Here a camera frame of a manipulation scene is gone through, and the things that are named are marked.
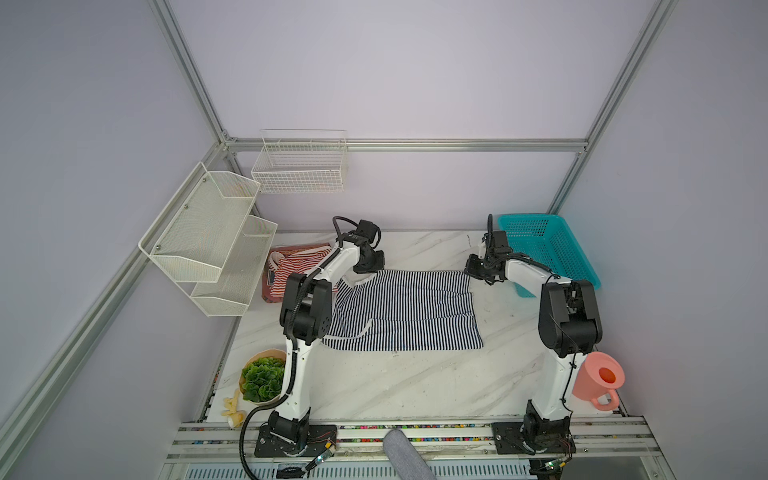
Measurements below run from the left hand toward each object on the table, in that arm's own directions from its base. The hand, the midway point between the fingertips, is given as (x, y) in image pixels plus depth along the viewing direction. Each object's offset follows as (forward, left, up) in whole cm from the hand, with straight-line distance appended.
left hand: (377, 267), depth 101 cm
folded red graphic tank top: (-1, +38, -1) cm, 38 cm away
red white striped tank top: (0, +32, +3) cm, 32 cm away
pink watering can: (-38, -57, +5) cm, 69 cm away
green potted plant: (-38, +27, +5) cm, 47 cm away
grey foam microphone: (-54, -8, -4) cm, 55 cm away
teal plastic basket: (+17, -67, -3) cm, 69 cm away
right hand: (+1, -31, +1) cm, 31 cm away
